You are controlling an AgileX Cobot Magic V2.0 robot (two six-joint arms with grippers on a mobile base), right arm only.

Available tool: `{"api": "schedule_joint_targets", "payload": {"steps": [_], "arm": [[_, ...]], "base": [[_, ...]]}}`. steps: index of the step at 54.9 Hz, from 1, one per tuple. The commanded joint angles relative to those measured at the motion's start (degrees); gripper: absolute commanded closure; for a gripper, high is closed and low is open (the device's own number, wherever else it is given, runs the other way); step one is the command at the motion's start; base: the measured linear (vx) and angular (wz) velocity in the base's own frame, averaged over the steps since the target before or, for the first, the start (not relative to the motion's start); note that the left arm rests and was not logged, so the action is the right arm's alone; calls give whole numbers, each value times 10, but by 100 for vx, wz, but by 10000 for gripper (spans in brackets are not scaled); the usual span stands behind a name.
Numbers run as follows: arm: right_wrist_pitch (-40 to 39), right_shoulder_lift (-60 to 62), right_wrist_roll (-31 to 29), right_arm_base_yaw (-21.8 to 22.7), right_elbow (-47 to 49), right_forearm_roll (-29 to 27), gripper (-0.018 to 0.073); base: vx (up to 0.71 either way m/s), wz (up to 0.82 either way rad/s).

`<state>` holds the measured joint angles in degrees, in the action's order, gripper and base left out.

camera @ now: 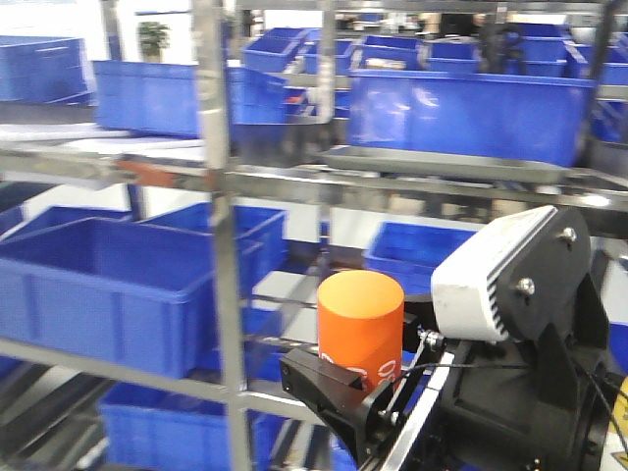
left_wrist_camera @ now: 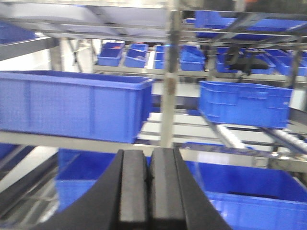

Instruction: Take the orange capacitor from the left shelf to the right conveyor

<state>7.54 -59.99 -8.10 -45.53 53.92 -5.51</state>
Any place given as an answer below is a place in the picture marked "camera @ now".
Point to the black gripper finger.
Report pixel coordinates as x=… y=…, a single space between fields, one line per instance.
x=419 y=311
x=324 y=378

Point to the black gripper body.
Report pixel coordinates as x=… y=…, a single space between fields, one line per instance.
x=490 y=402

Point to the orange cylinder capacitor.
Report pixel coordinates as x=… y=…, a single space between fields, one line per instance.
x=358 y=319

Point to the steel shelf rack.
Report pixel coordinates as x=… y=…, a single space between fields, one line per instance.
x=213 y=147

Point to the grey metal tray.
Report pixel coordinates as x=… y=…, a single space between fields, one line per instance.
x=441 y=167

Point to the large blue plastic bin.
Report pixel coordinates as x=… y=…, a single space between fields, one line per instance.
x=147 y=98
x=98 y=304
x=39 y=68
x=260 y=245
x=466 y=118

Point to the row of blue bins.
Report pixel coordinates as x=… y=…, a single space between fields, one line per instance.
x=275 y=54

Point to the green potted plant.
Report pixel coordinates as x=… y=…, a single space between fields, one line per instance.
x=153 y=39

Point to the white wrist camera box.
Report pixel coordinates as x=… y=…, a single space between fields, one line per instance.
x=471 y=284

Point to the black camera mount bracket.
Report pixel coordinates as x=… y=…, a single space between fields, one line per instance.
x=549 y=275

